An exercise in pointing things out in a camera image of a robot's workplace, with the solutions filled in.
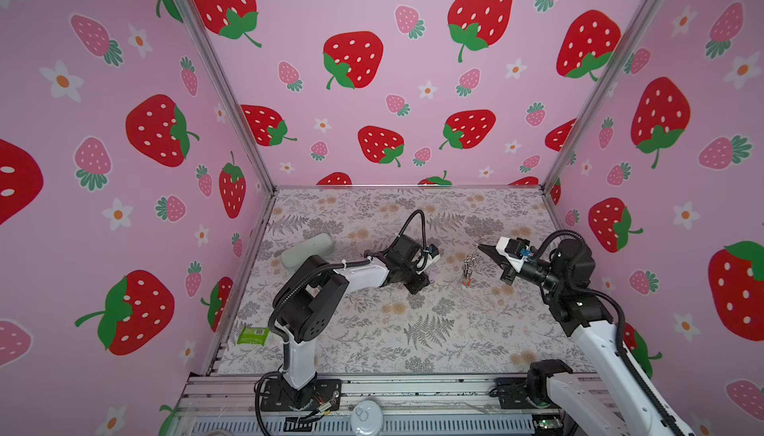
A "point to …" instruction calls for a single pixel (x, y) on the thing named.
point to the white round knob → (366, 418)
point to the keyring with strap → (468, 270)
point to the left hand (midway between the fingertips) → (427, 279)
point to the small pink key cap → (433, 275)
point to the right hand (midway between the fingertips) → (482, 243)
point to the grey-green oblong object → (295, 257)
